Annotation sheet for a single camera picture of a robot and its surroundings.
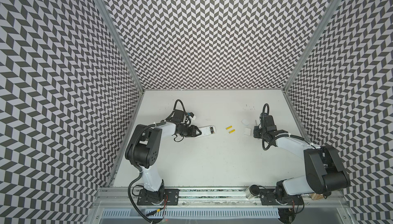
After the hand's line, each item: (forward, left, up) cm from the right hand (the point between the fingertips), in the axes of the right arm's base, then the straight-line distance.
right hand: (258, 133), depth 93 cm
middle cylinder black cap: (-31, +10, +4) cm, 33 cm away
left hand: (+1, +37, +1) cm, 37 cm away
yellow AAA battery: (+5, +18, 0) cm, 19 cm away
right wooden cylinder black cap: (-33, -21, -3) cm, 39 cm away
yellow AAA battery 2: (+2, +16, 0) cm, 16 cm away
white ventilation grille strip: (-39, +38, -1) cm, 55 cm away
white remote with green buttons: (+2, +32, +2) cm, 32 cm away
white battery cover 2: (+10, +5, -3) cm, 12 cm away
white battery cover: (+2, +6, 0) cm, 6 cm away
